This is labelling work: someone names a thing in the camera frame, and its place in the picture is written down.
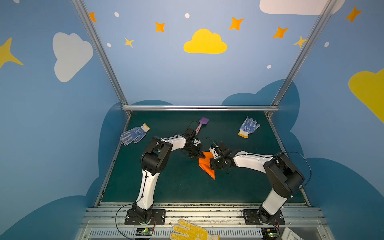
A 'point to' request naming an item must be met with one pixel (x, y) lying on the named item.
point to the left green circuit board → (144, 231)
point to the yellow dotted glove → (184, 230)
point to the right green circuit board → (269, 233)
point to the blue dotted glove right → (248, 126)
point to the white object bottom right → (288, 234)
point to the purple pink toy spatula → (202, 121)
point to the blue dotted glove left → (129, 135)
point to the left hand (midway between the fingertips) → (206, 156)
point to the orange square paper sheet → (205, 163)
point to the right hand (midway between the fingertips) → (210, 164)
